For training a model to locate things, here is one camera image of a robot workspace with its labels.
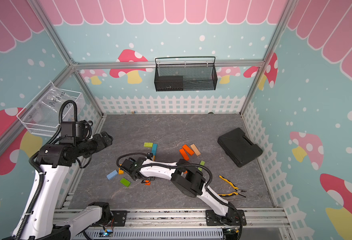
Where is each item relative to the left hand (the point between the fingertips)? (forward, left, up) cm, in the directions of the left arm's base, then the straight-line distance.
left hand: (105, 145), depth 69 cm
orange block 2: (+11, -37, -27) cm, 47 cm away
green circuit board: (-32, +1, -30) cm, 44 cm away
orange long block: (-8, -17, -27) cm, 33 cm away
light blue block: (-3, +6, -28) cm, 29 cm away
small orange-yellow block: (-2, +1, -27) cm, 27 cm away
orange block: (+14, -40, -28) cm, 51 cm away
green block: (-8, -3, -28) cm, 29 cm away
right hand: (-3, -14, -28) cm, 32 cm away
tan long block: (+15, -44, -27) cm, 54 cm away
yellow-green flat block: (+5, -48, -26) cm, 55 cm away
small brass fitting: (+51, +6, -30) cm, 59 cm away
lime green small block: (+19, -12, -28) cm, 36 cm away
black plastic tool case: (+14, -72, -22) cm, 76 cm away
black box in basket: (+41, -27, +6) cm, 49 cm away
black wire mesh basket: (+47, -38, +6) cm, 61 cm away
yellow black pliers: (-12, -66, -27) cm, 72 cm away
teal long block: (+14, -17, -28) cm, 36 cm away
